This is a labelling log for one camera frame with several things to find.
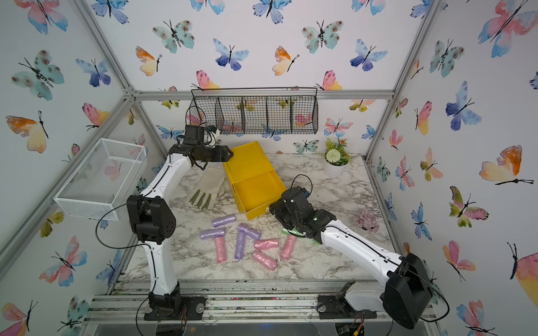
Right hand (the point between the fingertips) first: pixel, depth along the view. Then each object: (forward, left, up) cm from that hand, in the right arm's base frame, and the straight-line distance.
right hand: (271, 207), depth 78 cm
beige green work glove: (+25, +35, -18) cm, 46 cm away
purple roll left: (-4, +26, -17) cm, 31 cm away
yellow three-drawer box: (+11, +8, +2) cm, 14 cm away
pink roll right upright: (-8, -7, -18) cm, 21 cm away
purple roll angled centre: (-1, +10, -18) cm, 20 cm away
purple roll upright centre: (-9, +13, -18) cm, 24 cm away
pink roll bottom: (-14, +2, -17) cm, 22 cm away
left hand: (+27, +22, +2) cm, 34 cm away
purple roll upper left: (+2, +22, -17) cm, 28 cm away
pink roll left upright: (-10, +20, -18) cm, 29 cm away
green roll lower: (-1, -6, -18) cm, 19 cm away
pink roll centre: (-7, +2, -17) cm, 19 cm away
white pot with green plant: (+30, -28, -4) cm, 41 cm away
